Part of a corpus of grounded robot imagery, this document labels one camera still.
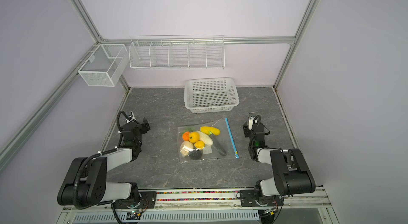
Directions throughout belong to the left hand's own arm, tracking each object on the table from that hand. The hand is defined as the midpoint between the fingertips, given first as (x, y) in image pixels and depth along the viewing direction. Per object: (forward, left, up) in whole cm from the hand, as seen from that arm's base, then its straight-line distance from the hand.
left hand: (138, 121), depth 90 cm
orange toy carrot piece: (-8, -27, -6) cm, 29 cm away
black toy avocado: (-20, -33, -5) cm, 39 cm away
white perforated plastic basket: (+26, -44, -10) cm, 52 cm away
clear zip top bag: (-17, -40, -11) cm, 45 cm away
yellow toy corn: (-6, -41, -6) cm, 42 cm away
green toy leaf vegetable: (-5, -29, -4) cm, 30 cm away
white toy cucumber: (-10, -38, -6) cm, 40 cm away
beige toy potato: (-17, -28, -1) cm, 33 cm away
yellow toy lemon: (-14, -35, -6) cm, 38 cm away
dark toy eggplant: (-14, -44, -7) cm, 47 cm away
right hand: (-4, -67, -2) cm, 68 cm away
